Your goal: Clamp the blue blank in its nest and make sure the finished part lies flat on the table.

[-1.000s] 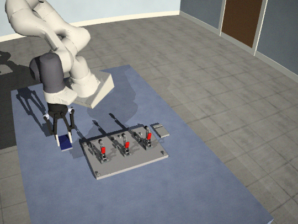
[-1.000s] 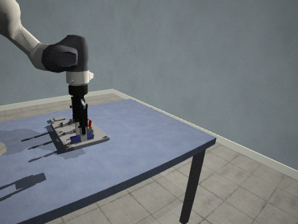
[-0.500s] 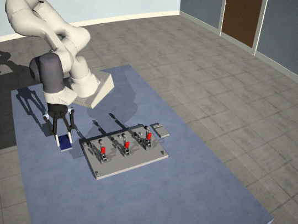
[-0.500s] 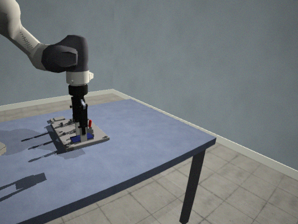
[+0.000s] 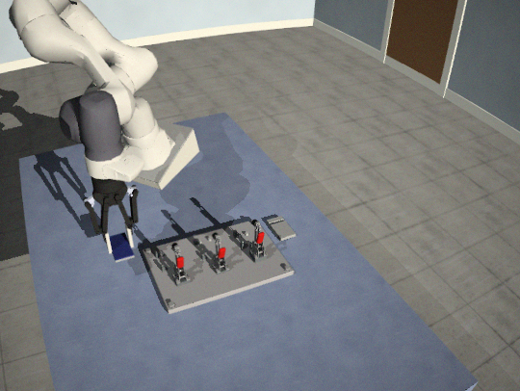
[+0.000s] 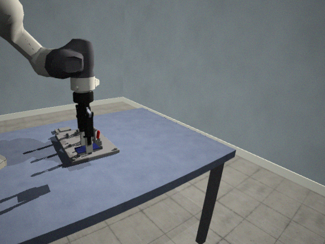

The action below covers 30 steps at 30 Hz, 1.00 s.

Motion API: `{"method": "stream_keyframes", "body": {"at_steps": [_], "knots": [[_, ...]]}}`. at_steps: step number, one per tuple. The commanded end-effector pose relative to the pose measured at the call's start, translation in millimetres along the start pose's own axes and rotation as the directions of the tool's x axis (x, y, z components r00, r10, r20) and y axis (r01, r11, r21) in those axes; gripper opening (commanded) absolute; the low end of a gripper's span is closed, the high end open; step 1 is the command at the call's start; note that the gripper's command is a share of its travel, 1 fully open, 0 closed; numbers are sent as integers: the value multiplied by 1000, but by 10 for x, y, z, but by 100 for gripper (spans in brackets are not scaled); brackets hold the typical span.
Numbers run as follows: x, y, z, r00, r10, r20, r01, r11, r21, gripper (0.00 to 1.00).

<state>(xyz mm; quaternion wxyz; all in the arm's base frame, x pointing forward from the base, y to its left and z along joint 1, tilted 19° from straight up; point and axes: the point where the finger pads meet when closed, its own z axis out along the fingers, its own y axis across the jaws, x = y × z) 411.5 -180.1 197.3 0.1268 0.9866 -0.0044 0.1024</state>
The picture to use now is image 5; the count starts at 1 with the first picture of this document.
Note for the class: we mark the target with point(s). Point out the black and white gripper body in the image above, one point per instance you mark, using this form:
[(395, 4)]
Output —
[(105, 187)]

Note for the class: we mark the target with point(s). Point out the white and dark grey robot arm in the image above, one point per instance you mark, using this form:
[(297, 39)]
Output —
[(96, 120)]

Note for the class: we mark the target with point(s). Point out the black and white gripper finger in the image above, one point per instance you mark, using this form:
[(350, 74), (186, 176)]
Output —
[(133, 193), (103, 228)]

